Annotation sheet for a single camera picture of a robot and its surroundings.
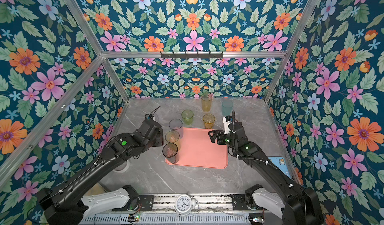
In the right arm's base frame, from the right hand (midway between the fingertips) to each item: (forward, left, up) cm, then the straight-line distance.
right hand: (215, 132), depth 80 cm
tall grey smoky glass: (-6, +25, -10) cm, 28 cm away
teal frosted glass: (+25, -10, -8) cm, 28 cm away
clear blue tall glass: (+8, +22, -3) cm, 24 cm away
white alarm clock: (-31, +16, -14) cm, 38 cm away
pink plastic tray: (-2, +10, -18) cm, 21 cm away
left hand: (-5, +27, +7) cm, 28 cm away
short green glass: (+21, +17, -11) cm, 29 cm away
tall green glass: (+3, +25, -10) cm, 27 cm away
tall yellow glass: (+29, +4, -4) cm, 30 cm away
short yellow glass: (+21, +3, -16) cm, 26 cm away
